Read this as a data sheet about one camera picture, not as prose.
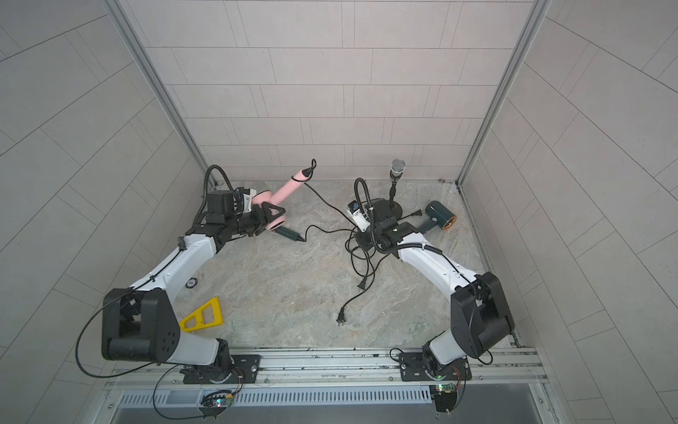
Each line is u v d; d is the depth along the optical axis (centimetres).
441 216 100
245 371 71
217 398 69
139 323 41
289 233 96
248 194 77
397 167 83
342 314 80
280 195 76
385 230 63
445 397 69
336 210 80
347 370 72
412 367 71
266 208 74
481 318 42
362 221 74
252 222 72
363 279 87
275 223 78
